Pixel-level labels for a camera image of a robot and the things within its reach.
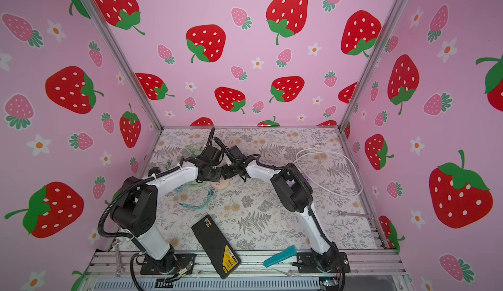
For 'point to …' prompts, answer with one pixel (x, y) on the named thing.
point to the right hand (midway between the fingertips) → (228, 170)
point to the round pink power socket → (221, 185)
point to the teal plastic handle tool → (280, 257)
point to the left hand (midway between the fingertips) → (215, 173)
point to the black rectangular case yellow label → (221, 252)
